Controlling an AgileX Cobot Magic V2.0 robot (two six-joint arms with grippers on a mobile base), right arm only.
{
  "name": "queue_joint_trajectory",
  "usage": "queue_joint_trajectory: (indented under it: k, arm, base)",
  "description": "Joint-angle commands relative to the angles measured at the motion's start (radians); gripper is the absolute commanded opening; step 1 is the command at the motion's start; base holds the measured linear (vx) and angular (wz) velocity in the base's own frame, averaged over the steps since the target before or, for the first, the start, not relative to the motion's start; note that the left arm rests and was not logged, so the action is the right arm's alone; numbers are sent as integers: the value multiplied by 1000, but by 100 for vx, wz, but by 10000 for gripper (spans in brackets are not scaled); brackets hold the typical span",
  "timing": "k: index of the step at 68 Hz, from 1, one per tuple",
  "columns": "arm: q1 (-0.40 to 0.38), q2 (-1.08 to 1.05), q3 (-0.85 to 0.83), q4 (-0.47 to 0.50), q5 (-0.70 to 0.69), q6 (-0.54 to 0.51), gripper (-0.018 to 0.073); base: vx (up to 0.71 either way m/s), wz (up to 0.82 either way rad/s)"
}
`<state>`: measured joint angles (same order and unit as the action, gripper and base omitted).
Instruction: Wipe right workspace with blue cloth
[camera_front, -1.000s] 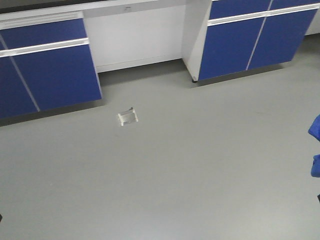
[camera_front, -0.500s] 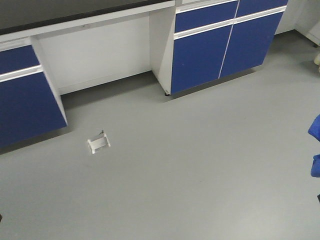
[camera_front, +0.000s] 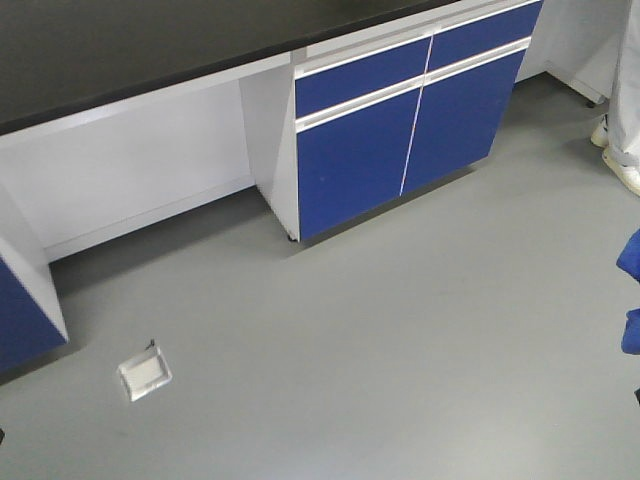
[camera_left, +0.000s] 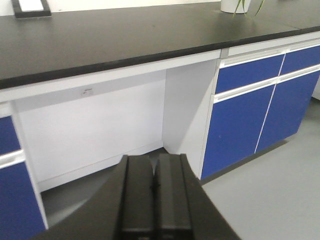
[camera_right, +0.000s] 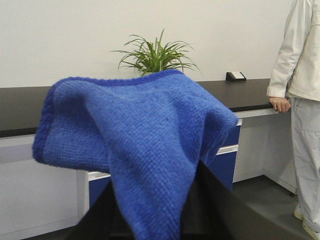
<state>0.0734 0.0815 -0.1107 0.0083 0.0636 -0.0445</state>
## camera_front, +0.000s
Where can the blue cloth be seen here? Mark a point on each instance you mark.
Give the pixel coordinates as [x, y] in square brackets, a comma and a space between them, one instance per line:
[632, 260]

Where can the bench with blue cabinet doors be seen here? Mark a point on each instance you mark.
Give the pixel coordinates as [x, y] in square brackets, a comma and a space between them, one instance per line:
[360, 160]

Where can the white cabinet on castors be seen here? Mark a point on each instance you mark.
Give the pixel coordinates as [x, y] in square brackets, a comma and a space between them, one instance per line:
[580, 50]

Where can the person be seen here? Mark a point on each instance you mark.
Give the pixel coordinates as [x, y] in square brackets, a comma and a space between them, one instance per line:
[627, 100]

